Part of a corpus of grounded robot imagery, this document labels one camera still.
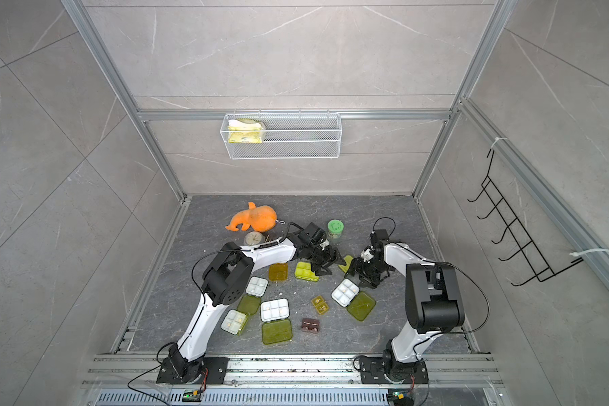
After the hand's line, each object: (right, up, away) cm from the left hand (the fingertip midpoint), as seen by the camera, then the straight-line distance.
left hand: (345, 265), depth 91 cm
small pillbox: (-38, -17, -8) cm, 42 cm away
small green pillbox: (+2, +1, +6) cm, 7 cm away
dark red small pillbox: (-13, -18, -9) cm, 24 cm away
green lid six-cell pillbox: (-15, -3, +2) cm, 16 cm away
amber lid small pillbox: (-25, -3, +3) cm, 26 cm away
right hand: (+3, -5, 0) cm, 6 cm away
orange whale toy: (-33, +17, +11) cm, 39 cm away
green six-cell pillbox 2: (-24, -19, -9) cm, 32 cm away
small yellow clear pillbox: (-9, -12, -6) cm, 17 cm away
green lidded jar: (-3, +13, +10) cm, 17 cm away
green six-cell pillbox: (+4, -12, -5) cm, 14 cm away
